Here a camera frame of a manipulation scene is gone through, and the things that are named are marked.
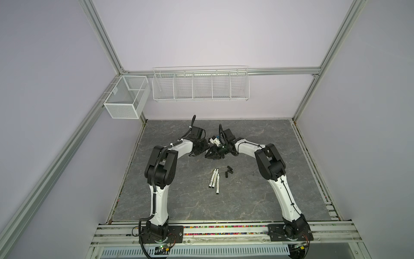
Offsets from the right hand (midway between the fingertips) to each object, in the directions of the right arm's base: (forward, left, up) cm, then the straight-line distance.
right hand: (206, 158), depth 99 cm
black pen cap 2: (-9, -14, -1) cm, 17 cm away
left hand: (+6, -2, +1) cm, 6 cm away
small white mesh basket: (+30, +49, +24) cm, 62 cm away
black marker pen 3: (-17, -7, -1) cm, 18 cm away
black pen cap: (-7, -15, -1) cm, 17 cm away
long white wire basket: (+34, +6, +31) cm, 46 cm away
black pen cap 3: (-10, -12, -1) cm, 16 cm away
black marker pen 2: (-13, -5, -1) cm, 14 cm away
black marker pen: (-17, -2, -1) cm, 18 cm away
